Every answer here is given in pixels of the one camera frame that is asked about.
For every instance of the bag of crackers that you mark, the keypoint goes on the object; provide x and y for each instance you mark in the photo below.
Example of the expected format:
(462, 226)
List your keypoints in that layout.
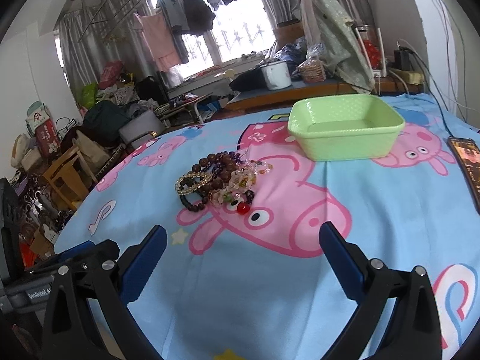
(312, 71)

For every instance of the Peppa Pig blue bedsheet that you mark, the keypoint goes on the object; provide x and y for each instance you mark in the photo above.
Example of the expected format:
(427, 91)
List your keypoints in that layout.
(256, 285)

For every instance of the grey storage box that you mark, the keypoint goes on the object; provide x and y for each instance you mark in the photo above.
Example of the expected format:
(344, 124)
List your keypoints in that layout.
(141, 129)

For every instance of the wooden desk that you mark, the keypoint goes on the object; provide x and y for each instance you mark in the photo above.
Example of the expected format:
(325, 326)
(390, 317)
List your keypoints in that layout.
(264, 98)

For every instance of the green dotted cloth cover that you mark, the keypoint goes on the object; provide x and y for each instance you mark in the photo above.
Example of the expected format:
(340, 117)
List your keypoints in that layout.
(327, 24)

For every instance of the pink hanging garment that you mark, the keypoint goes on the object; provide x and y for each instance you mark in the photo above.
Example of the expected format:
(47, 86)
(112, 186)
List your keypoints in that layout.
(159, 40)

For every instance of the smartphone with lit screen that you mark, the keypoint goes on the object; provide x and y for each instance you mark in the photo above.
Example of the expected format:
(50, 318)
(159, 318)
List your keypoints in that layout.
(467, 155)

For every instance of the light green plastic basket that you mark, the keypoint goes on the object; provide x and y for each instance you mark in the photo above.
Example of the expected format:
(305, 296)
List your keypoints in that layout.
(344, 127)

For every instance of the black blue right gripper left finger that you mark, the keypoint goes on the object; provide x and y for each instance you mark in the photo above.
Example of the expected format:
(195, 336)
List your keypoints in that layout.
(119, 282)

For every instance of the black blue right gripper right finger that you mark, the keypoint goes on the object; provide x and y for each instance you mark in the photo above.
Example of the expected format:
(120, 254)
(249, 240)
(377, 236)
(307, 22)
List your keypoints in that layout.
(413, 330)

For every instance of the dark hanging jacket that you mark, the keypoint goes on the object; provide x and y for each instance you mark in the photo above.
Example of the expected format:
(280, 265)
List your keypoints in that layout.
(199, 17)

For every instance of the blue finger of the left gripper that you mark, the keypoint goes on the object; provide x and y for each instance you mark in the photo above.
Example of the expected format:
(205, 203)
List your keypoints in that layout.
(75, 251)

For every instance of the white enamel mug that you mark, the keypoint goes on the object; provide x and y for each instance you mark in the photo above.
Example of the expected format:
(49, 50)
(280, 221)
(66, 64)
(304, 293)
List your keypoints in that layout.
(276, 75)

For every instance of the black power adapter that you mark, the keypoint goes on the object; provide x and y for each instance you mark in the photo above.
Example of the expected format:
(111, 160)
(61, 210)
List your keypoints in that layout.
(402, 59)

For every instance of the yellow wooden chair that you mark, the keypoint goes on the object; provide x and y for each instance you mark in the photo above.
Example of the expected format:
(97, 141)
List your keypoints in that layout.
(71, 177)

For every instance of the white wifi router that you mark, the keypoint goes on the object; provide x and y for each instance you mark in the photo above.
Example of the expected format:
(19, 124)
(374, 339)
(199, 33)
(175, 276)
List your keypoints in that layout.
(371, 45)

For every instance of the red snack package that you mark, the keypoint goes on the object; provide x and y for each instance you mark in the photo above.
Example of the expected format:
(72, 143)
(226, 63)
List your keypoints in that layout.
(47, 138)

